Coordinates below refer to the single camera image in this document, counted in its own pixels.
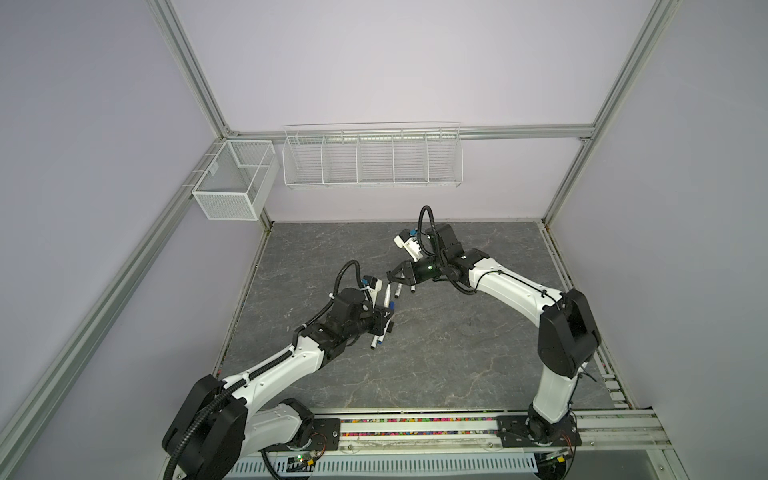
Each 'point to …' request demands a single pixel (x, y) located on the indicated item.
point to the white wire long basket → (380, 154)
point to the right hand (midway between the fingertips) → (389, 279)
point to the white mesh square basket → (238, 181)
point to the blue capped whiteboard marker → (380, 341)
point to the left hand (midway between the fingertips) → (391, 314)
